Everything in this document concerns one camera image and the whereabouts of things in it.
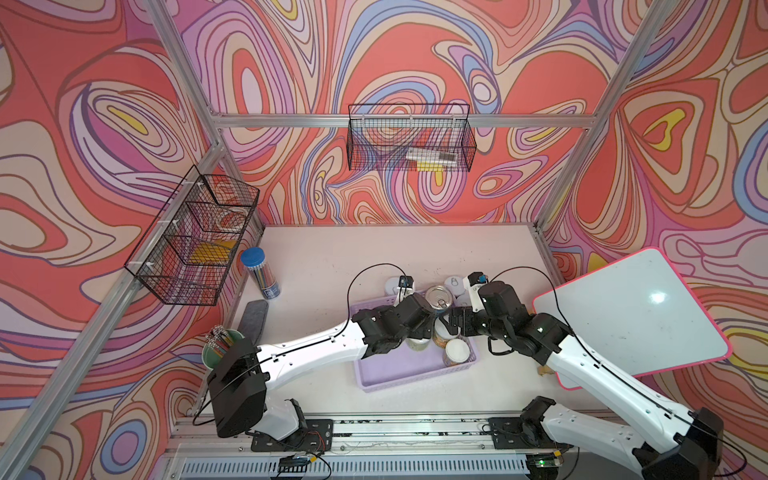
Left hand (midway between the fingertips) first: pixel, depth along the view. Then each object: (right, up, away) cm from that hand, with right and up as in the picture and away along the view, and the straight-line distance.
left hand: (421, 318), depth 78 cm
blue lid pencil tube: (-50, +16, +12) cm, 54 cm away
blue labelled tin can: (+6, +4, +8) cm, 11 cm away
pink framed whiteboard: (+51, +3, -8) cm, 52 cm away
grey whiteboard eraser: (-51, -4, +14) cm, 53 cm away
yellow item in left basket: (-51, +18, -7) cm, 54 cm away
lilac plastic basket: (-5, -17, +10) cm, 20 cm away
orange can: (+10, -10, +2) cm, 14 cm away
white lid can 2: (0, -10, +8) cm, 13 cm away
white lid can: (+6, -5, +2) cm, 8 cm away
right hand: (+9, -1, -2) cm, 9 cm away
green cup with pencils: (-51, -4, -6) cm, 51 cm away
